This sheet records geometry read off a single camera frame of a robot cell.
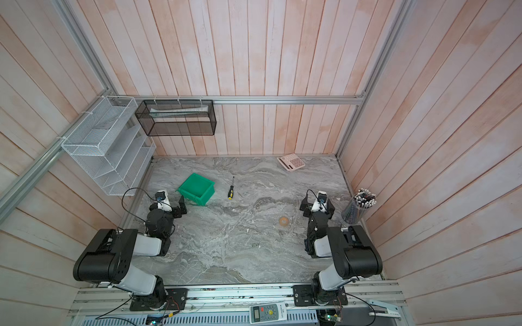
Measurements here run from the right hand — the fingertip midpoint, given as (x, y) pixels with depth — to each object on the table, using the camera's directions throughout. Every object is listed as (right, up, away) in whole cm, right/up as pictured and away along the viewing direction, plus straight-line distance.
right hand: (319, 195), depth 90 cm
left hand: (-66, -1, +2) cm, 66 cm away
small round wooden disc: (-15, -13, +4) cm, 20 cm away
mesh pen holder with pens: (+15, -1, -8) cm, 17 cm away
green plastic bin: (-59, +2, +13) cm, 61 cm away
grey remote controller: (-24, -39, -20) cm, 50 cm away
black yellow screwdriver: (-42, 0, +12) cm, 44 cm away
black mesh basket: (-74, +39, +13) cm, 84 cm away
